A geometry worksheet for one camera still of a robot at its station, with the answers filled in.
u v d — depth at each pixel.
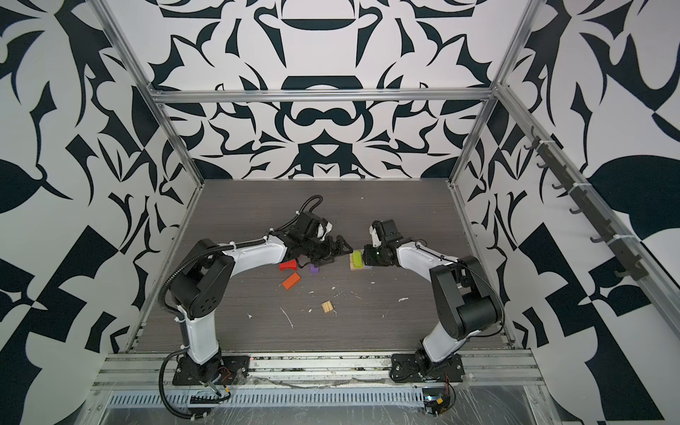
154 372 0.76
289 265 0.70
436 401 0.71
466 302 0.46
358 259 0.94
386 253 0.70
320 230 0.77
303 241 0.75
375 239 0.82
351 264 0.94
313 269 0.93
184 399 0.70
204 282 0.49
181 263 0.52
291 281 0.91
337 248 0.82
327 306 0.85
